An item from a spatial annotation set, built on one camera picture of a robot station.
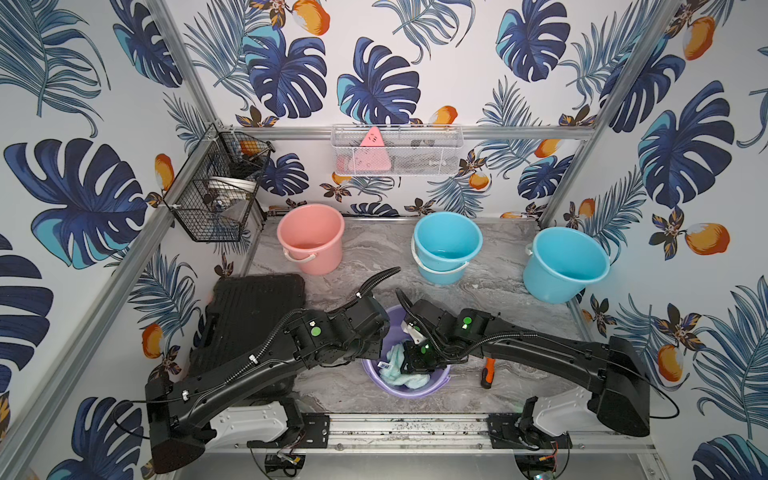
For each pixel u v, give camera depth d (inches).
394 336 32.9
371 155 35.5
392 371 27.7
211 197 32.9
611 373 16.3
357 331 19.8
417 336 24.2
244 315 34.6
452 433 30.0
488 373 32.1
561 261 34.6
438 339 22.4
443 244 41.1
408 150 36.5
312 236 40.8
